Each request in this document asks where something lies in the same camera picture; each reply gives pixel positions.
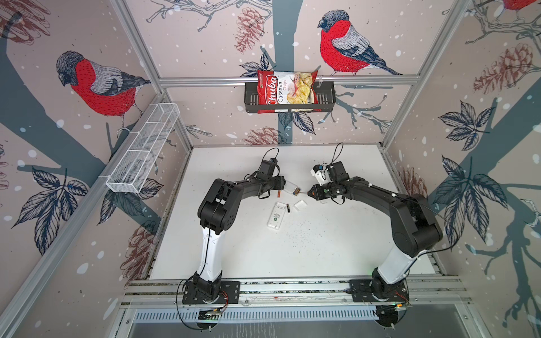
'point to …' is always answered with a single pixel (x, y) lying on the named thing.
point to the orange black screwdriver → (297, 191)
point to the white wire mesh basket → (143, 148)
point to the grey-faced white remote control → (291, 188)
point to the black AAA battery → (288, 208)
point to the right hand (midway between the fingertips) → (308, 196)
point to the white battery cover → (300, 205)
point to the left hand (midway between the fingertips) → (282, 180)
